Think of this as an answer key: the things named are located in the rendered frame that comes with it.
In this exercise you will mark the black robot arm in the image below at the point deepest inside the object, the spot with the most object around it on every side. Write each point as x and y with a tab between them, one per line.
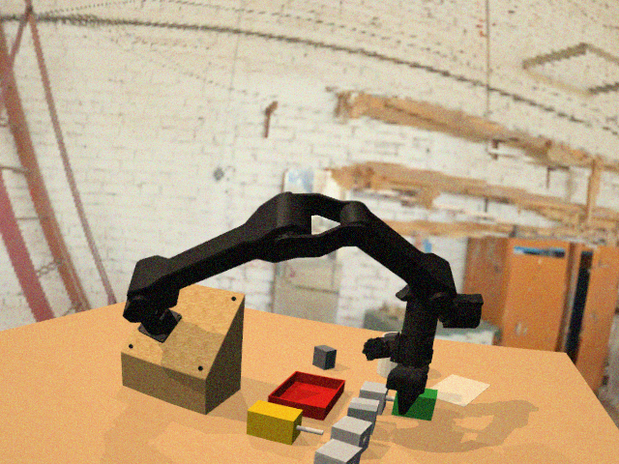
280	230

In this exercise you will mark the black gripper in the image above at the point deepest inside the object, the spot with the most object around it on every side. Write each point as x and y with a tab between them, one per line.
409	378

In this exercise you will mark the beige open cylinder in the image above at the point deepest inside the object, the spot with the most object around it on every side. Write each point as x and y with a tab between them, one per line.
385	365

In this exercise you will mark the green block with grey pin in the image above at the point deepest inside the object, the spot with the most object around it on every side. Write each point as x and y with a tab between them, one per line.
421	409

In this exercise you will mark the red tray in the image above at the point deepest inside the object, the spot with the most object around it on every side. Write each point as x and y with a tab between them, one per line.
316	395

